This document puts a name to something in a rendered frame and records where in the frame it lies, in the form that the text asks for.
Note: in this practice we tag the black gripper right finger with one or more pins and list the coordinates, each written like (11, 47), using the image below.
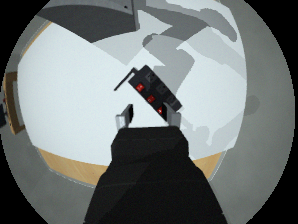
(170, 116)

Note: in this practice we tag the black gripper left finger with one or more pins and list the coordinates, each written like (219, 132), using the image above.
(125, 118)

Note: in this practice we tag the black power strip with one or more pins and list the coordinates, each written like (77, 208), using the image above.
(152, 89)

